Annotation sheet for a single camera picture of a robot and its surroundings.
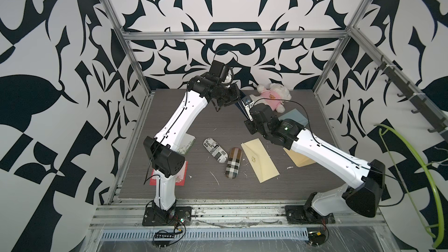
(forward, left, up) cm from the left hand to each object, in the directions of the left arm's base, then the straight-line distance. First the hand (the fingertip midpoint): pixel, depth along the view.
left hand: (239, 94), depth 76 cm
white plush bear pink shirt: (+21, -25, -23) cm, 40 cm away
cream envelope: (-18, -11, -30) cm, 37 cm away
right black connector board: (-49, -29, -34) cm, 67 cm away
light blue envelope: (+12, -39, -33) cm, 52 cm away
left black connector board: (-47, +33, -33) cm, 67 cm away
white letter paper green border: (-4, +26, -31) cm, 41 cm away
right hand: (-6, -4, -5) cm, 9 cm away
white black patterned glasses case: (-12, +11, -28) cm, 33 cm away
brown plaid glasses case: (-19, +3, -28) cm, 34 cm away
